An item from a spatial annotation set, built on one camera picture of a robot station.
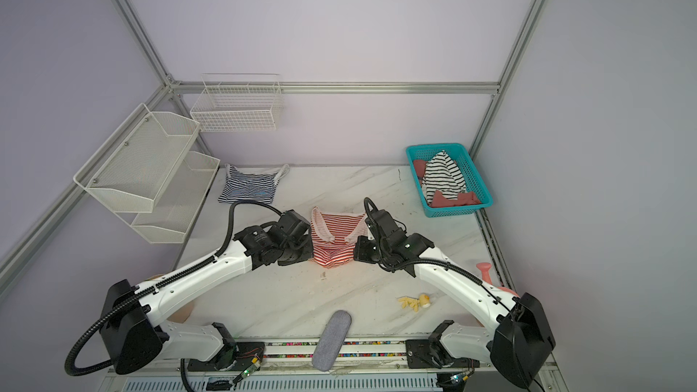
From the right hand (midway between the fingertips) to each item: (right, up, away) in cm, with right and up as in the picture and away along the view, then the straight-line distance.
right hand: (348, 254), depth 78 cm
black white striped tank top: (+38, +25, +33) cm, 56 cm away
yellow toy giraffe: (+23, -15, +4) cm, 28 cm away
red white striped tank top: (-6, +2, +18) cm, 19 cm away
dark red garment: (+44, +16, +24) cm, 52 cm away
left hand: (-12, 0, +2) cm, 12 cm away
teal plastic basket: (+48, +32, +36) cm, 68 cm away
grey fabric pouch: (-4, -23, -4) cm, 24 cm away
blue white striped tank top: (-43, +20, +35) cm, 59 cm away
